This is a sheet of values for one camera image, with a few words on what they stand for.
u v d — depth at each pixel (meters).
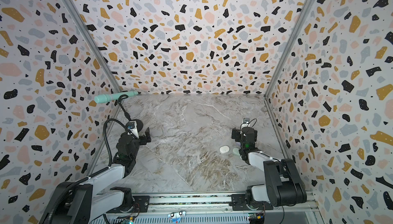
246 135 0.70
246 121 0.79
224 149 0.92
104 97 0.74
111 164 0.58
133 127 0.74
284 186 0.44
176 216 0.69
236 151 0.92
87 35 0.86
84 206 0.41
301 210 0.73
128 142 0.65
